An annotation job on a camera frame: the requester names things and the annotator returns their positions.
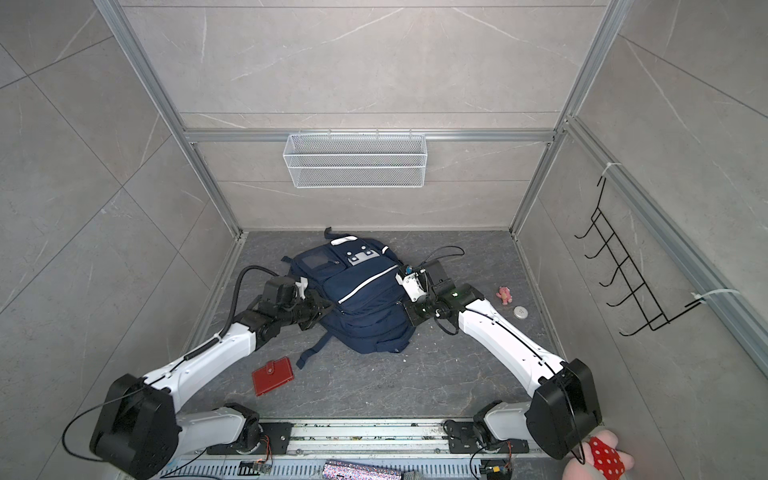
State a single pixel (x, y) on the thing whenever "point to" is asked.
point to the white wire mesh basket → (356, 160)
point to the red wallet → (272, 375)
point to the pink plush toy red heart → (602, 460)
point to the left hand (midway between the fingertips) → (335, 296)
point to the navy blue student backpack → (357, 276)
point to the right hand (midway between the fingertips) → (408, 305)
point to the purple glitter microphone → (344, 470)
